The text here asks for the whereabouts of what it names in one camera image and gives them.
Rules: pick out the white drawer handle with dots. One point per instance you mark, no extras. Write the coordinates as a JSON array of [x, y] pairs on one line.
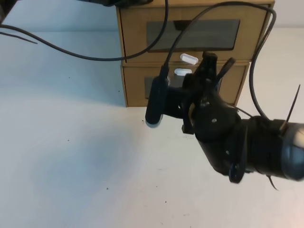
[[182, 71], [188, 59]]

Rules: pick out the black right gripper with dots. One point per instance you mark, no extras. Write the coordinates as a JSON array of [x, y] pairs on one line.
[[218, 128]]

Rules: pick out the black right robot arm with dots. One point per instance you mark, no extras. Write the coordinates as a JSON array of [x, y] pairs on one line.
[[275, 147]]

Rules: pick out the lower cardboard shoebox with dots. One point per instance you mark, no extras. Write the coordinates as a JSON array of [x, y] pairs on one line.
[[138, 78]]

